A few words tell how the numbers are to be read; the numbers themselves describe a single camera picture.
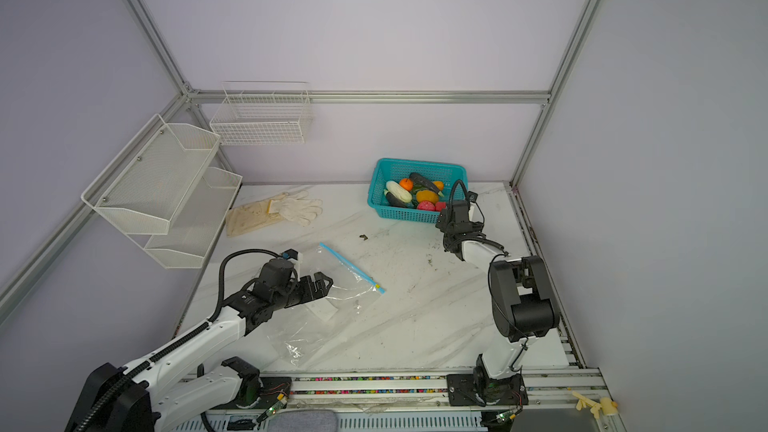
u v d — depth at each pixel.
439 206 1.07
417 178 1.15
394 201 1.13
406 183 1.15
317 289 0.75
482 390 0.67
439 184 1.15
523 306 0.48
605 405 0.70
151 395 0.41
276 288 0.65
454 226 0.75
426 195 1.11
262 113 0.95
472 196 0.84
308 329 0.83
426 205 1.07
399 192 1.13
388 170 1.18
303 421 0.68
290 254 0.78
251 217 1.11
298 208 1.13
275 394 0.73
